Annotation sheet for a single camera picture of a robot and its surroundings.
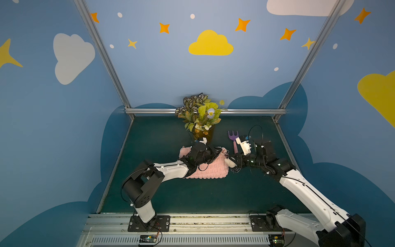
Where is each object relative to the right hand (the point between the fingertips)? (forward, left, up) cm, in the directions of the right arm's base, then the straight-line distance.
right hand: (231, 155), depth 77 cm
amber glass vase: (+19, +18, -9) cm, 28 cm away
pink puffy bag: (-2, +7, -11) cm, 13 cm away
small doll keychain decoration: (-4, 0, -1) cm, 4 cm away
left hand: (+7, +3, -3) cm, 8 cm away
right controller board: (-32, -22, -21) cm, 45 cm away
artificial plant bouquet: (+29, +19, +1) cm, 34 cm away
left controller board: (-36, +39, -21) cm, 57 cm away
